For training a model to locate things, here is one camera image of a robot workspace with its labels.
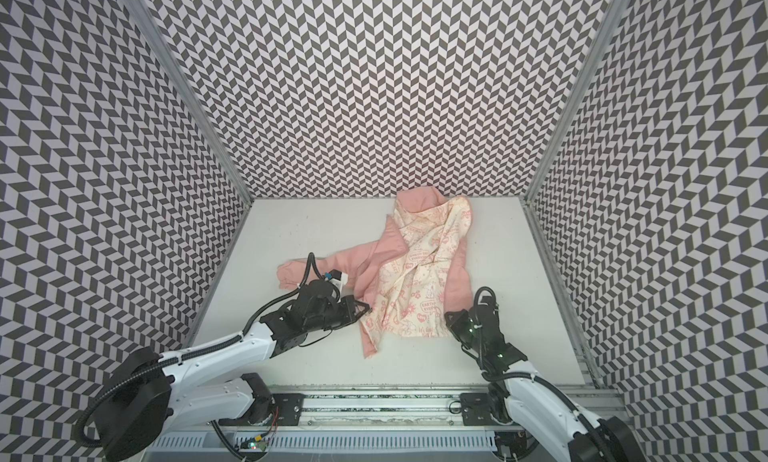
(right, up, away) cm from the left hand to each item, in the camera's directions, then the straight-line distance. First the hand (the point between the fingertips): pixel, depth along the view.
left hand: (371, 306), depth 79 cm
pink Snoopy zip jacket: (+9, +5, +14) cm, 18 cm away
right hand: (+21, -4, +7) cm, 22 cm away
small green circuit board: (-23, -27, -13) cm, 38 cm away
